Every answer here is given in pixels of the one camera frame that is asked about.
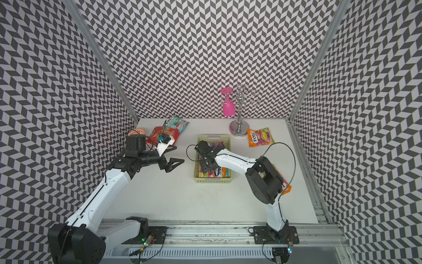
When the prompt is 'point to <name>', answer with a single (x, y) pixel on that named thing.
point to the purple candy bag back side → (215, 144)
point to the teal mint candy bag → (175, 122)
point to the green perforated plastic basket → (214, 176)
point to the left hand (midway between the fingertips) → (177, 155)
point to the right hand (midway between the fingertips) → (210, 167)
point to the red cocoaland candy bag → (156, 133)
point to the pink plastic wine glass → (228, 105)
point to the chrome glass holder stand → (242, 94)
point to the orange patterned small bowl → (137, 131)
